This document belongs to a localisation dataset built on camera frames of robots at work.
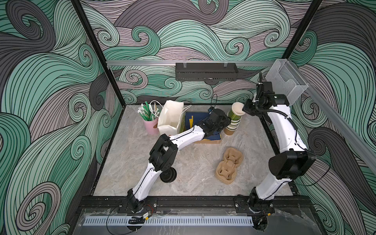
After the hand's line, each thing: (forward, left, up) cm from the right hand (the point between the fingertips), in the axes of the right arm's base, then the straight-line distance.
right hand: (246, 109), depth 81 cm
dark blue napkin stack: (+9, +29, -21) cm, 37 cm away
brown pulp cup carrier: (-27, +11, -23) cm, 36 cm away
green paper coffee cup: (-2, +6, 0) cm, 6 cm away
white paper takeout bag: (+7, +44, -17) cm, 48 cm away
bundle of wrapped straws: (+7, +59, -12) cm, 60 cm away
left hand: (-1, +6, -7) cm, 9 cm away
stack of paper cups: (-2, +4, -12) cm, 13 cm away
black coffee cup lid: (-30, +44, -22) cm, 58 cm away
